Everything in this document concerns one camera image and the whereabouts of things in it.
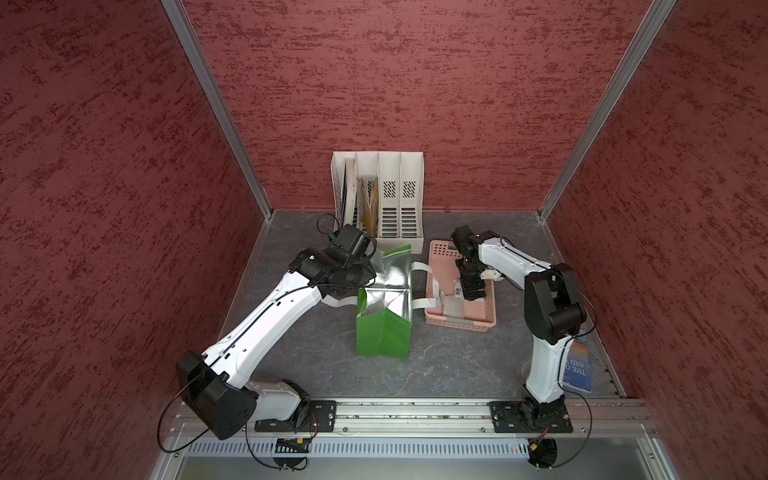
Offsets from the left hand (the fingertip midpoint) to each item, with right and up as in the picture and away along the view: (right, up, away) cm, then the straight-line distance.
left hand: (366, 281), depth 75 cm
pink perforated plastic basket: (+25, -1, +28) cm, 37 cm away
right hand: (+30, -4, +21) cm, 36 cm away
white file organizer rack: (+2, +29, +42) cm, 51 cm away
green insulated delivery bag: (+4, -11, +16) cm, 19 cm away
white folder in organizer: (-7, +27, +19) cm, 34 cm away
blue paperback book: (+59, -26, +6) cm, 65 cm away
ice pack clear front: (+26, -11, +17) cm, 33 cm away
